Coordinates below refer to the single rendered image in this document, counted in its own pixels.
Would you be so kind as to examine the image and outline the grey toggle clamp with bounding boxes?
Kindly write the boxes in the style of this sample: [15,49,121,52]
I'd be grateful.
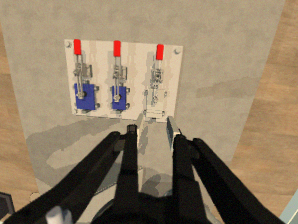
[73,39,92,99]

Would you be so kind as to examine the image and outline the blue rectangular block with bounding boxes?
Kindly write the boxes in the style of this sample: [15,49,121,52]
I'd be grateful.
[112,86,127,110]
[74,83,97,110]

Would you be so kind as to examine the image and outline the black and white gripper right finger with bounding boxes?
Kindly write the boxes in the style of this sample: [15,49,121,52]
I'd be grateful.
[166,116,286,224]

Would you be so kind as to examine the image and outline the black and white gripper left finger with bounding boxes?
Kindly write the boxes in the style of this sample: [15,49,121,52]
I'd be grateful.
[2,113,144,224]

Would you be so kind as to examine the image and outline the toggle clamp with red handle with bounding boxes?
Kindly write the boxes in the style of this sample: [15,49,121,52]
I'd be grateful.
[112,41,127,102]

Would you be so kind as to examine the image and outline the red-handled toggle clamp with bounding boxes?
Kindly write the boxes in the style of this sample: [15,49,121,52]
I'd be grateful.
[151,44,164,104]

